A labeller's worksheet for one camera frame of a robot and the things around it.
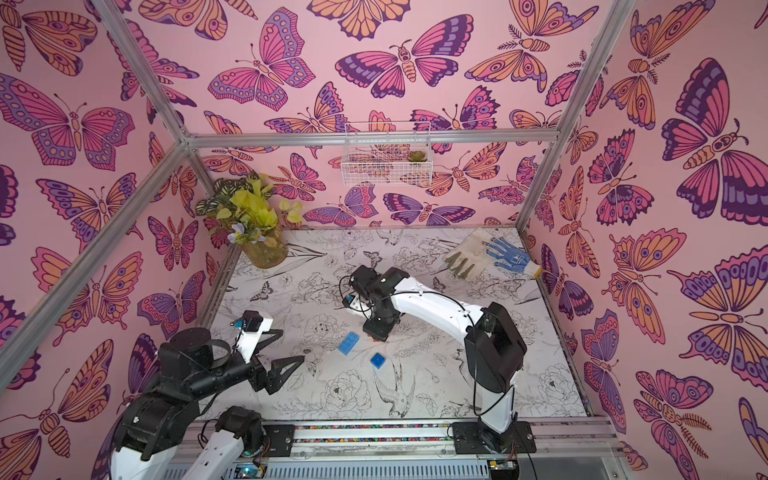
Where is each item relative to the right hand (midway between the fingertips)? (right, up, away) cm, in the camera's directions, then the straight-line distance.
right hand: (381, 324), depth 84 cm
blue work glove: (+49, +19, +26) cm, 59 cm away
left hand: (-19, +1, -19) cm, 27 cm away
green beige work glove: (+33, +18, +26) cm, 45 cm away
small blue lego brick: (-1, -11, +2) cm, 11 cm away
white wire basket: (+2, +52, +12) cm, 53 cm away
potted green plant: (-42, +32, +13) cm, 54 cm away
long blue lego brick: (-10, -7, +5) cm, 13 cm away
